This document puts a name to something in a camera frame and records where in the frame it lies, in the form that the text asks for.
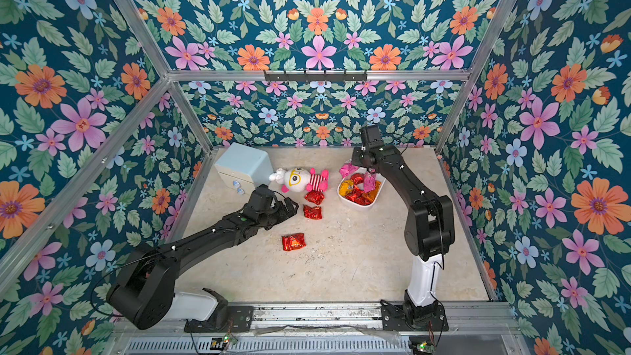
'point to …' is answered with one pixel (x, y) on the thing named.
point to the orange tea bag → (371, 195)
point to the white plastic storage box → (358, 205)
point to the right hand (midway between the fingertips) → (358, 155)
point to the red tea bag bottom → (356, 197)
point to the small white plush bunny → (279, 176)
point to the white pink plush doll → (297, 179)
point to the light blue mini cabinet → (243, 168)
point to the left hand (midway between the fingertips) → (294, 208)
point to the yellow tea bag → (344, 186)
